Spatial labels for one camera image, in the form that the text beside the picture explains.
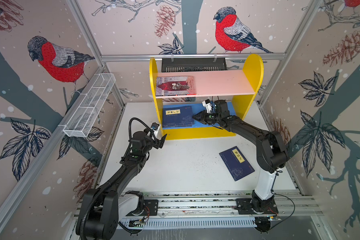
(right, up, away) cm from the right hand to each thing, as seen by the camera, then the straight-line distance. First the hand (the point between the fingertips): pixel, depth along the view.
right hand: (192, 119), depth 89 cm
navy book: (+27, -27, -1) cm, 38 cm away
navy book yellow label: (-9, +1, +2) cm, 9 cm away
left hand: (-20, -7, -5) cm, 21 cm away
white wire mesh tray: (-56, +7, -10) cm, 57 cm away
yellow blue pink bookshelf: (0, +9, +11) cm, 14 cm away
